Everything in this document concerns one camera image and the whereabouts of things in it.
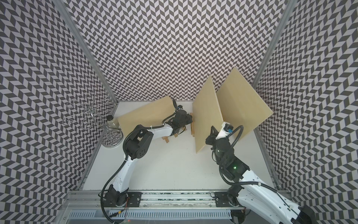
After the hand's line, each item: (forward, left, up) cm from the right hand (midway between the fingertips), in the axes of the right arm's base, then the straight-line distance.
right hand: (210, 131), depth 74 cm
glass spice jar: (+16, +65, -14) cm, 68 cm away
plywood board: (+6, +2, +8) cm, 10 cm away
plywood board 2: (+26, +39, -17) cm, 50 cm away
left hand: (+22, +8, -16) cm, 29 cm away
